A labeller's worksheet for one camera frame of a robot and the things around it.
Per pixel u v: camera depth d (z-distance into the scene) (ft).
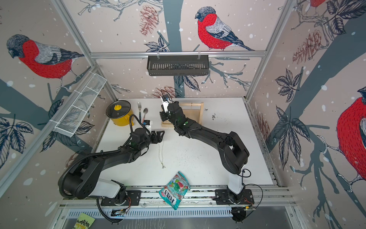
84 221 2.20
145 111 3.72
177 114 2.07
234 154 1.56
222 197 2.39
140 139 2.30
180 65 3.40
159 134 2.70
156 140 2.62
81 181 1.41
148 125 2.65
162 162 2.84
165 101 2.28
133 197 2.40
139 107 3.77
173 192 2.37
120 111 3.21
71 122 2.71
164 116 2.42
